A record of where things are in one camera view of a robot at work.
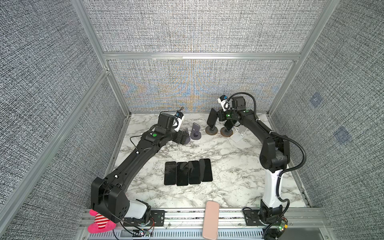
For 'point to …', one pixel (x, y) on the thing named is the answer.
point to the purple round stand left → (187, 141)
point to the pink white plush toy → (101, 224)
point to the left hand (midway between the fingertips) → (181, 131)
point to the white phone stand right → (237, 136)
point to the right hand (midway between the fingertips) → (217, 112)
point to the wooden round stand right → (224, 132)
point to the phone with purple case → (170, 174)
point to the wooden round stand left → (210, 132)
